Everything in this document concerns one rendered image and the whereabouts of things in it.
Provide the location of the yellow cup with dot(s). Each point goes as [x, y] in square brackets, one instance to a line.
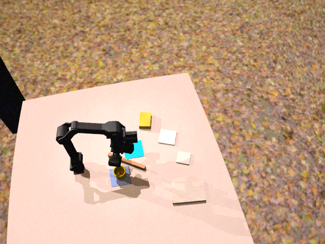
[117, 170]

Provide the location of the orange-brown wooden bar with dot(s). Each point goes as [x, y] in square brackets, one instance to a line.
[131, 163]

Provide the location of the yellow rectangular block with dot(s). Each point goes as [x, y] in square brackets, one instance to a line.
[145, 120]

